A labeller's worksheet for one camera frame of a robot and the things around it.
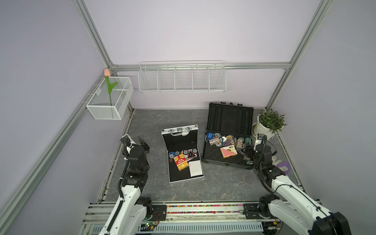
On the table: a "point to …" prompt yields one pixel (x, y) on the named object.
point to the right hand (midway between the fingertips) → (255, 142)
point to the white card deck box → (195, 168)
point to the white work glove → (274, 161)
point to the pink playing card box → (228, 151)
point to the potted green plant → (268, 124)
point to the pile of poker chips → (240, 143)
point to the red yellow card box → (181, 162)
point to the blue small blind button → (210, 135)
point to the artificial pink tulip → (110, 87)
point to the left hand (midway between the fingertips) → (135, 141)
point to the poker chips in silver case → (173, 154)
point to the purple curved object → (284, 164)
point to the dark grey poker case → (228, 118)
